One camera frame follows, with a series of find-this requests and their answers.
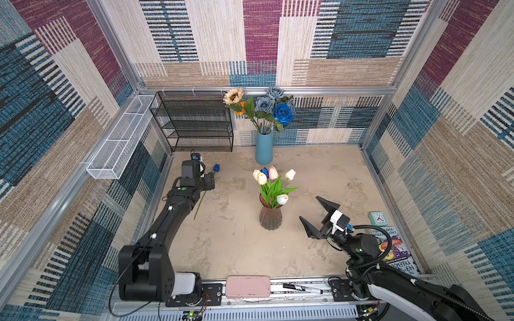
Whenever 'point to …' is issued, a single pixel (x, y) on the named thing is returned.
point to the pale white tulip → (282, 198)
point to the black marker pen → (303, 288)
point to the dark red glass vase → (270, 218)
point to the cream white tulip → (255, 174)
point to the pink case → (247, 286)
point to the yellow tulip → (262, 178)
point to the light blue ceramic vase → (264, 146)
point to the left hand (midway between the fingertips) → (203, 173)
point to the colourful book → (399, 255)
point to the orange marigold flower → (243, 105)
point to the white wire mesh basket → (116, 147)
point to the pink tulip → (273, 173)
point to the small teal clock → (379, 219)
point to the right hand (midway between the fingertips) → (308, 207)
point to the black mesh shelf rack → (195, 121)
